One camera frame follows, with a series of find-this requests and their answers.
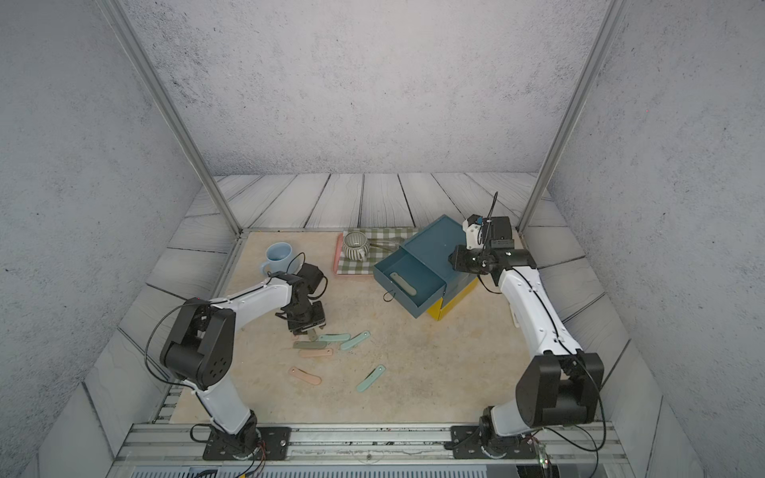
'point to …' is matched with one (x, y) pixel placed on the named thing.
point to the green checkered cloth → (382, 242)
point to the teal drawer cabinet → (432, 246)
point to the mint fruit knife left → (334, 337)
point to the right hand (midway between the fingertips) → (455, 257)
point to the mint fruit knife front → (378, 370)
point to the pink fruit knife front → (307, 376)
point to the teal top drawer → (426, 283)
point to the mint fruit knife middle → (356, 340)
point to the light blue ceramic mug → (279, 258)
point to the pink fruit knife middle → (315, 352)
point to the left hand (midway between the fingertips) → (323, 327)
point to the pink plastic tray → (339, 252)
